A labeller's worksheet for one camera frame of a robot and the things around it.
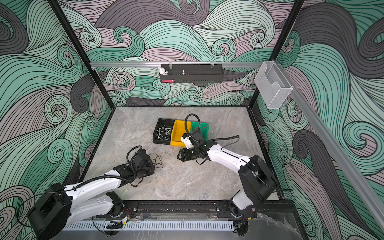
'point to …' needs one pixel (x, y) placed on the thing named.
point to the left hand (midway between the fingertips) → (155, 166)
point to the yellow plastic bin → (178, 130)
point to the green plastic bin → (204, 129)
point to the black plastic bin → (168, 123)
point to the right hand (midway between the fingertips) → (180, 157)
